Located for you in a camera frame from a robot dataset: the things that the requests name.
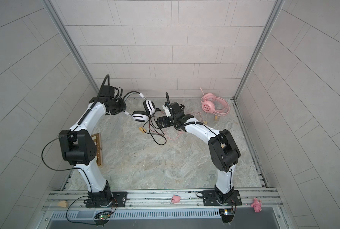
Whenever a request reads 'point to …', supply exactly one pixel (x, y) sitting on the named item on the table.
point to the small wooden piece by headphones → (216, 118)
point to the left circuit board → (104, 217)
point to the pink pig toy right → (257, 205)
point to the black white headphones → (149, 109)
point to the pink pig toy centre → (175, 199)
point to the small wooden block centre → (141, 128)
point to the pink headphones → (211, 103)
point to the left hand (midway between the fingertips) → (129, 103)
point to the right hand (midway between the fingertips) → (162, 120)
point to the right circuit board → (227, 214)
